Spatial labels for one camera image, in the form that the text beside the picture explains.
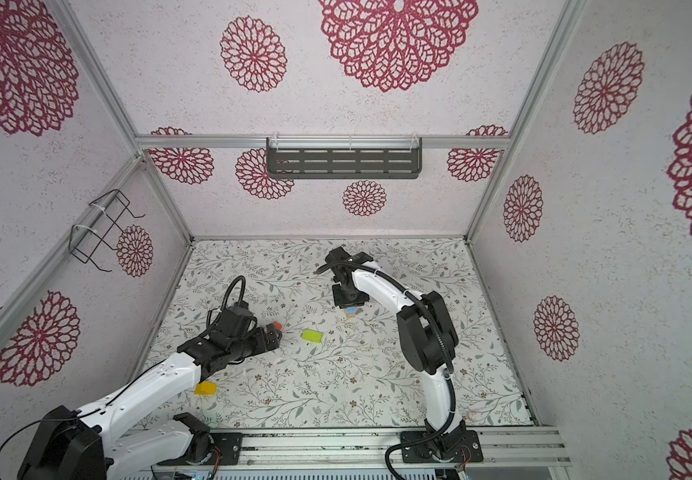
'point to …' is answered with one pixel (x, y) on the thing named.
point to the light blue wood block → (351, 310)
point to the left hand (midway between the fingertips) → (269, 342)
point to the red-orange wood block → (278, 325)
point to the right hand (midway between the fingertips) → (346, 299)
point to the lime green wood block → (311, 336)
